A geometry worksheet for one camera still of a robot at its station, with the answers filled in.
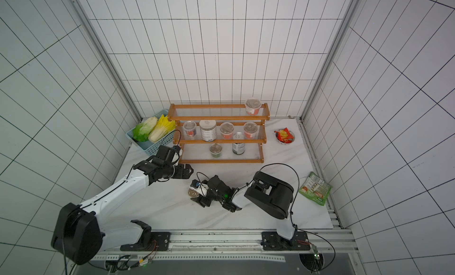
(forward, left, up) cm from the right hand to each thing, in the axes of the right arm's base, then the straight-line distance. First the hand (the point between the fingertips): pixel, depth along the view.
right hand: (190, 194), depth 85 cm
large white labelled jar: (+24, -8, +21) cm, 33 cm away
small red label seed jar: (+27, +2, +19) cm, 33 cm away
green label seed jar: (+24, -10, +5) cm, 26 cm away
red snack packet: (+37, -50, +3) cm, 63 cm away
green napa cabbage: (+31, +34, +9) cm, 47 cm away
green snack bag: (+7, -62, -2) cm, 63 cm away
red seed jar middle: (+27, -17, +18) cm, 37 cm away
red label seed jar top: (+31, -28, +31) cm, 52 cm away
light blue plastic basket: (+23, +27, +7) cm, 36 cm away
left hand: (+7, +5, +7) cm, 11 cm away
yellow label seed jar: (-1, -2, +5) cm, 6 cm away
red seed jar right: (+29, -28, +18) cm, 44 cm away
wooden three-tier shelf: (+26, -13, +17) cm, 34 cm away
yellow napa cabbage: (+37, +25, +6) cm, 45 cm away
